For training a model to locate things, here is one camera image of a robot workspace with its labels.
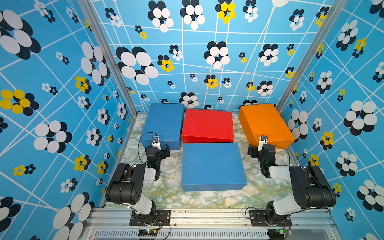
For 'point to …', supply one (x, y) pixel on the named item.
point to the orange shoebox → (265, 120)
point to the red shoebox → (201, 126)
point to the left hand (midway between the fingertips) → (160, 143)
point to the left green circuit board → (147, 232)
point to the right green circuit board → (278, 234)
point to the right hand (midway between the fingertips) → (260, 144)
